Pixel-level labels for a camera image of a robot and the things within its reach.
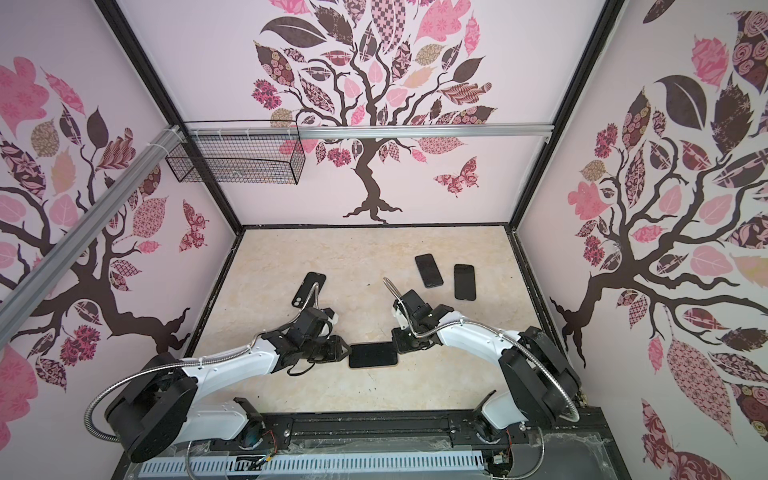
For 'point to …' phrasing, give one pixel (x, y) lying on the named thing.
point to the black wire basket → (242, 152)
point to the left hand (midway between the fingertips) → (347, 356)
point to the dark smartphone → (429, 270)
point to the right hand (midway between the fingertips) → (395, 342)
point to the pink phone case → (372, 354)
